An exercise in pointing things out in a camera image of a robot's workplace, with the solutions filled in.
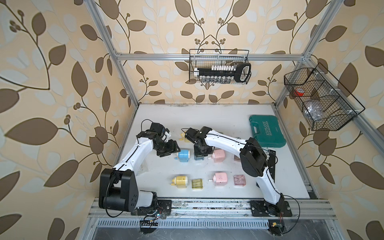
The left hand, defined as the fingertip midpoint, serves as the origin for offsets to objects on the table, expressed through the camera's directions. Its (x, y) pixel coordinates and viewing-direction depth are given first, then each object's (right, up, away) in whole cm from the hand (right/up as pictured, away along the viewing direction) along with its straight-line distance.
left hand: (173, 149), depth 84 cm
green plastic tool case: (+61, +9, +15) cm, 63 cm away
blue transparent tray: (+14, -7, +6) cm, 17 cm away
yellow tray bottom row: (+13, -19, -1) cm, 24 cm away
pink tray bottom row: (+38, -18, +1) cm, 42 cm away
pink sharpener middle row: (+26, -4, +2) cm, 26 cm away
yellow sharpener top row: (+6, +9, -8) cm, 13 cm away
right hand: (+16, -5, +7) cm, 18 cm away
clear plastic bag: (+69, +21, -14) cm, 74 cm away
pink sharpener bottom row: (+25, -14, -7) cm, 30 cm away
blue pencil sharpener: (+6, -4, +1) cm, 7 cm away
